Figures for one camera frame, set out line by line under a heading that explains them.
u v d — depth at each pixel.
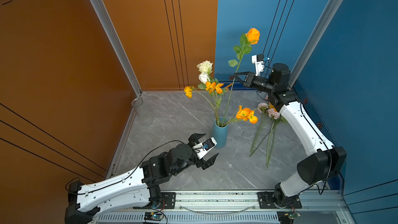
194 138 0.59
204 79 0.67
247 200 0.74
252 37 0.67
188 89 0.81
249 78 0.62
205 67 0.69
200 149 0.53
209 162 0.58
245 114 0.62
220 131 0.78
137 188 0.45
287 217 0.70
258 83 0.63
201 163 0.57
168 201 0.74
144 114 0.99
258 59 0.63
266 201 0.72
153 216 0.71
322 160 0.41
